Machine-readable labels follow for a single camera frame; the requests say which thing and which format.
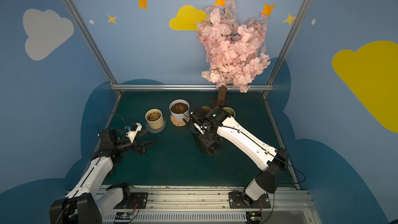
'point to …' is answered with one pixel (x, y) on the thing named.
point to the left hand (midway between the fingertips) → (149, 134)
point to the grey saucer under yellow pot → (155, 130)
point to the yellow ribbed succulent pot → (154, 118)
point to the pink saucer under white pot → (179, 124)
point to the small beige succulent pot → (207, 108)
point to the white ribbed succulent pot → (179, 110)
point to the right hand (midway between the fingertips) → (212, 138)
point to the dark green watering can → (210, 142)
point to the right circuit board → (254, 217)
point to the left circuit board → (123, 215)
